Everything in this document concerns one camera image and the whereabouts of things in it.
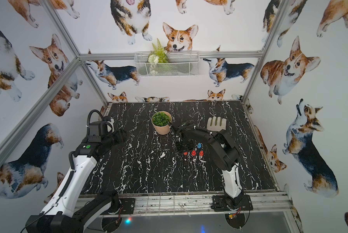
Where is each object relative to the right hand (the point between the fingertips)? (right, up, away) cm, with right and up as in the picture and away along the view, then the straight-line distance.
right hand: (182, 151), depth 91 cm
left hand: (-32, +14, -11) cm, 36 cm away
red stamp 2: (+7, -1, 0) cm, 7 cm away
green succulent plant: (-14, +20, +4) cm, 25 cm away
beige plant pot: (-12, +13, +5) cm, 18 cm away
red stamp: (+2, -1, 0) cm, 2 cm away
